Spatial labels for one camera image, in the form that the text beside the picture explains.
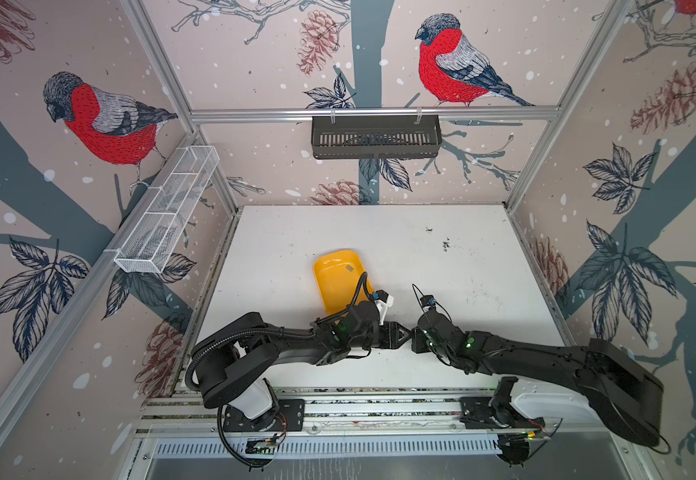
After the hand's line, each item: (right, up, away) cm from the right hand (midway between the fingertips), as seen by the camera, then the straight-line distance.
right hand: (408, 336), depth 86 cm
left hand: (-1, +3, -9) cm, 10 cm away
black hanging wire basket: (-8, +65, +18) cm, 68 cm away
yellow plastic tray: (-21, +16, +15) cm, 31 cm away
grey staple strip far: (-17, +18, +17) cm, 30 cm away
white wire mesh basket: (-67, +27, -13) cm, 74 cm away
